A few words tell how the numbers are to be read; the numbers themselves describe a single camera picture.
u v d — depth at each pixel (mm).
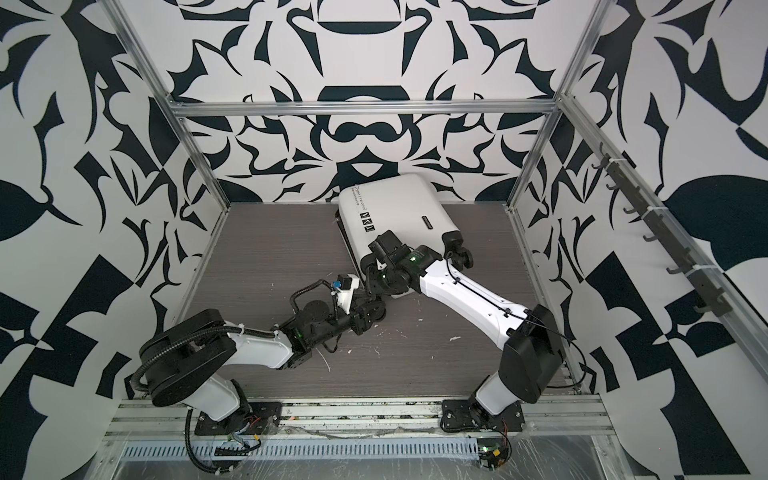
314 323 636
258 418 724
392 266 604
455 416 741
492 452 710
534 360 420
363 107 1189
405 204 930
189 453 687
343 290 714
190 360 447
